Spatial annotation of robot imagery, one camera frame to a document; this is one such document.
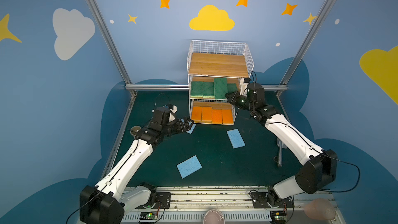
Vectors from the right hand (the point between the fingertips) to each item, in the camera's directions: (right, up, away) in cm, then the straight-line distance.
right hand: (228, 92), depth 79 cm
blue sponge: (-20, -22, +21) cm, 36 cm away
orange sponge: (-17, -12, +27) cm, 35 cm away
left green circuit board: (-39, -59, -8) cm, 71 cm away
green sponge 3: (-4, +2, +1) cm, 5 cm away
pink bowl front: (-8, -59, -8) cm, 60 cm away
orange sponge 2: (-10, -13, +26) cm, 31 cm away
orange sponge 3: (-3, -14, +26) cm, 29 cm away
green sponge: (-17, +3, +9) cm, 19 cm away
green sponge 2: (-10, +2, +7) cm, 13 cm away
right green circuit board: (+22, -60, -7) cm, 64 cm away
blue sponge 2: (+8, -28, +17) cm, 33 cm away
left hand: (-21, -15, -1) cm, 26 cm away
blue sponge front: (-21, -41, +5) cm, 46 cm away
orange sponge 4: (+3, -15, +23) cm, 28 cm away
